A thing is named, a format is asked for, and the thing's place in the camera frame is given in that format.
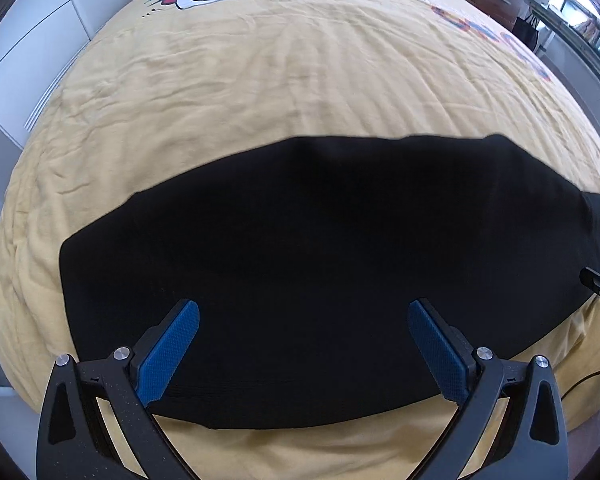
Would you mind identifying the white wardrobe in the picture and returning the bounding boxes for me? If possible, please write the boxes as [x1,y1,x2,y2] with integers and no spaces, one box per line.
[0,0,131,146]

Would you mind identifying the black pants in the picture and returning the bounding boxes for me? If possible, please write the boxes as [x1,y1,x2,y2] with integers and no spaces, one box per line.
[59,136,600,429]

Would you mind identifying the black cable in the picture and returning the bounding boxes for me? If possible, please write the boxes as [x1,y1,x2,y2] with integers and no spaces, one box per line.
[561,366,600,401]

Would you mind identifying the yellow dinosaur bed cover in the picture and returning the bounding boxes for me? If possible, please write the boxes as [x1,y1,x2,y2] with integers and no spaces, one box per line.
[0,0,600,480]

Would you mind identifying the black bag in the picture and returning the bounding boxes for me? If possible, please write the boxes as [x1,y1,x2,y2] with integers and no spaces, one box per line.
[513,13,540,52]

